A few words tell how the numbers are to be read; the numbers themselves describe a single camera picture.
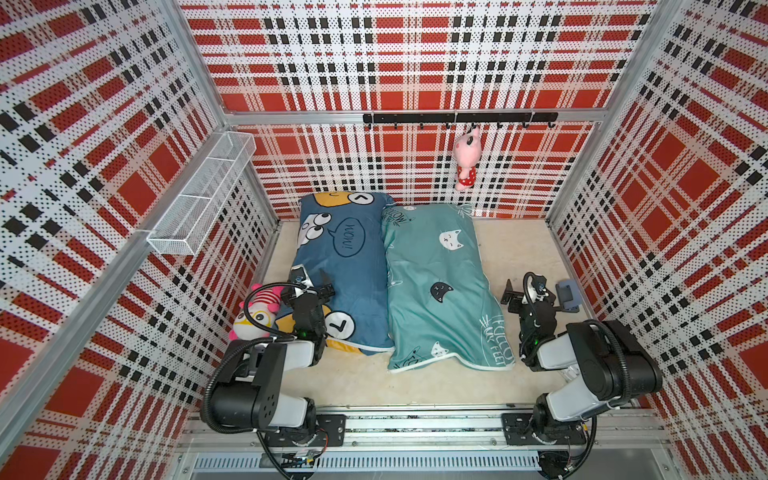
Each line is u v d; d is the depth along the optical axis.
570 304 0.94
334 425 0.75
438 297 0.88
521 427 0.73
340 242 0.96
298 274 0.75
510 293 0.83
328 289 0.83
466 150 0.91
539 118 0.89
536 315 0.68
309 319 0.67
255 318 0.86
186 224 0.70
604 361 0.46
